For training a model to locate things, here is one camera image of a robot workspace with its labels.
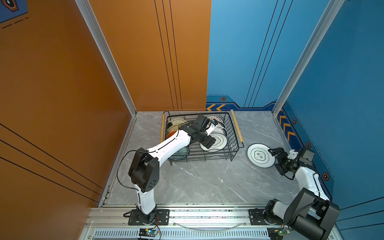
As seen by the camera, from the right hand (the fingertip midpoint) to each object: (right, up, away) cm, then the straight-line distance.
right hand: (271, 155), depth 85 cm
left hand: (-36, +11, +2) cm, 38 cm away
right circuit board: (-6, -34, -16) cm, 38 cm away
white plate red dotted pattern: (-29, +22, +14) cm, 39 cm away
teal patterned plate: (-52, 0, +4) cm, 53 cm away
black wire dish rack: (-22, 0, +11) cm, 24 cm away
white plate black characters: (-28, +7, +9) cm, 30 cm away
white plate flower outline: (-3, -2, +9) cm, 10 cm away
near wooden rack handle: (-19, +17, +2) cm, 26 cm away
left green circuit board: (-66, -34, -14) cm, 76 cm away
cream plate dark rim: (-55, +20, +10) cm, 59 cm away
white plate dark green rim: (-29, +14, +8) cm, 33 cm away
